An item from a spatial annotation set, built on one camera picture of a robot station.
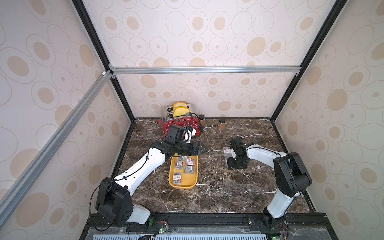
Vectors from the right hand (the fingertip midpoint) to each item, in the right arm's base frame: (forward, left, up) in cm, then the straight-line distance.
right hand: (231, 168), depth 93 cm
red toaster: (+24, +29, +17) cm, 41 cm away
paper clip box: (+10, +3, +3) cm, 11 cm away
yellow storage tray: (-5, +30, +3) cm, 30 cm away
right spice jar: (+31, +5, +6) cm, 32 cm away
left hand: (-2, +17, +23) cm, 29 cm away
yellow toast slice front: (+28, +33, +22) cm, 49 cm away
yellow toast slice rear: (+34, +35, +23) cm, 54 cm away
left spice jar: (+33, +19, +9) cm, 39 cm away
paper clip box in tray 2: (+1, +26, +4) cm, 27 cm away
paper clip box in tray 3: (-1, +33, +3) cm, 33 cm away
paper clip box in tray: (-9, +33, +4) cm, 34 cm away
